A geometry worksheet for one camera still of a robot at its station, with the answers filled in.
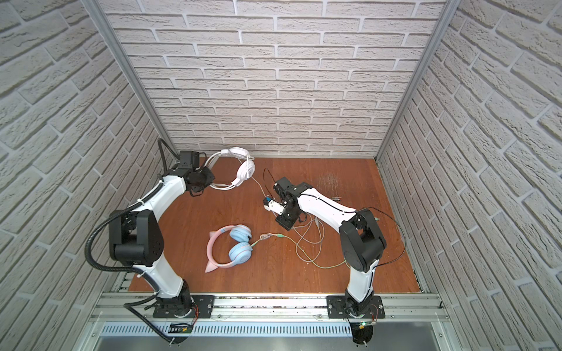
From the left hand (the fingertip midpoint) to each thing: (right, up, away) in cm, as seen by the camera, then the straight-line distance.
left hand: (213, 174), depth 93 cm
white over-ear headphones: (+16, +2, -8) cm, 18 cm away
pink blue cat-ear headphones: (+15, -29, -13) cm, 35 cm away
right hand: (+32, -19, -6) cm, 38 cm away
